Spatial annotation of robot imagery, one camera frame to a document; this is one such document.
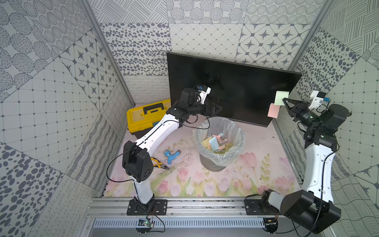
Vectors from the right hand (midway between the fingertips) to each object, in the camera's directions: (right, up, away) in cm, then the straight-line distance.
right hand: (280, 100), depth 65 cm
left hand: (-28, 0, +11) cm, 30 cm away
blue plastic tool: (-54, -33, +25) cm, 68 cm away
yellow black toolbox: (-72, -9, +23) cm, 76 cm away
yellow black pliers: (-60, -36, +23) cm, 74 cm away
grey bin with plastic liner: (-25, -21, +18) cm, 38 cm away
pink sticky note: (+2, -4, +10) cm, 11 cm away
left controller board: (-63, -60, +4) cm, 87 cm away
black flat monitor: (-6, +9, +30) cm, 32 cm away
